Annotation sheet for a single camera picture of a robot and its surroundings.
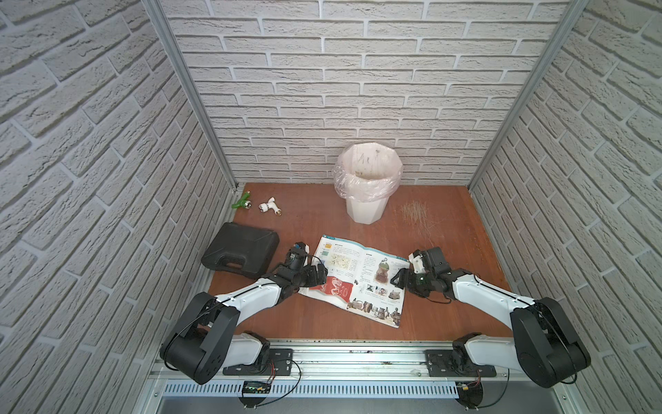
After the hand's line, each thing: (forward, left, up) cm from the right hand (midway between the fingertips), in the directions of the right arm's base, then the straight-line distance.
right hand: (400, 284), depth 88 cm
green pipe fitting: (+40, +61, +3) cm, 73 cm away
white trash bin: (+28, +7, +5) cm, 30 cm away
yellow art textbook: (+3, +14, 0) cm, 14 cm away
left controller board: (-27, +47, -3) cm, 55 cm away
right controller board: (-32, -13, -2) cm, 35 cm away
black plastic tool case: (+14, +56, +5) cm, 58 cm away
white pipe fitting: (+39, +50, +2) cm, 63 cm away
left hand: (+7, +31, +2) cm, 32 cm away
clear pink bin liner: (+44, +7, +13) cm, 46 cm away
